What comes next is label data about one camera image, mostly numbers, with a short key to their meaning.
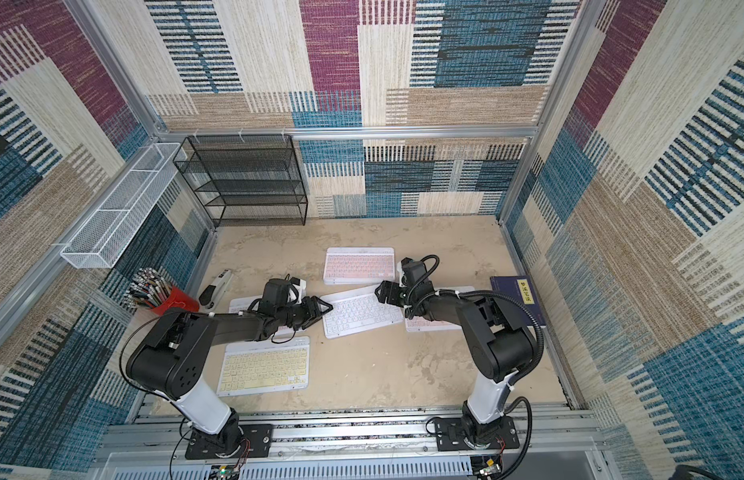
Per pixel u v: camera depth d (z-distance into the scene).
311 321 0.84
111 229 0.73
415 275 0.77
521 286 0.99
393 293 0.85
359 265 1.05
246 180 1.10
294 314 0.81
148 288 0.81
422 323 0.92
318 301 0.87
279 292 0.76
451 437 0.73
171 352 0.48
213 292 0.96
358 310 0.95
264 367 0.85
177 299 0.88
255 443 0.73
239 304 0.97
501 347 0.48
